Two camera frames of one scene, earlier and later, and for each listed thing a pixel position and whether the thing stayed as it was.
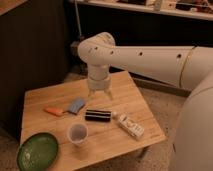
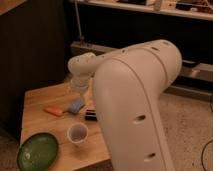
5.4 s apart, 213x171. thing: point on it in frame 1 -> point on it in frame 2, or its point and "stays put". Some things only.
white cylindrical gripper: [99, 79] -> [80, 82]
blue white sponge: [76, 105] stays put
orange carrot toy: [55, 111] stays put
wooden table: [92, 134] stays put
